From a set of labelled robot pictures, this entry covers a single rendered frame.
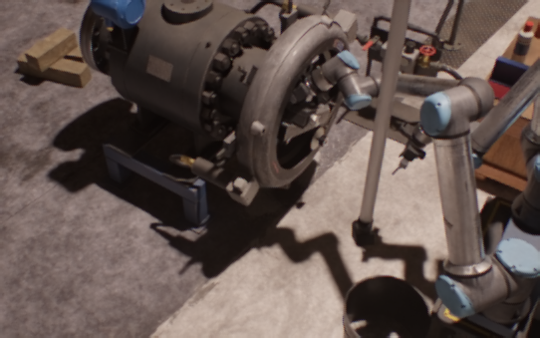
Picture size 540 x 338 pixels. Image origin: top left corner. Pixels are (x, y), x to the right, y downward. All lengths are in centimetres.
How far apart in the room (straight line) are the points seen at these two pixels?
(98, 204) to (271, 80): 124
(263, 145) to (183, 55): 53
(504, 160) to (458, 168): 134
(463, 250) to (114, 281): 155
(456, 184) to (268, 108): 79
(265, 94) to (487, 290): 103
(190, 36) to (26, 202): 122
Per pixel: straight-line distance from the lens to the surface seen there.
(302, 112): 264
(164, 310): 294
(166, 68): 285
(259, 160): 263
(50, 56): 407
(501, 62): 335
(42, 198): 347
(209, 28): 283
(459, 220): 217
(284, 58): 255
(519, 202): 282
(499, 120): 251
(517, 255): 236
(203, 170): 279
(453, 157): 209
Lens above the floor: 246
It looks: 45 degrees down
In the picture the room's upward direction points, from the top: 1 degrees counter-clockwise
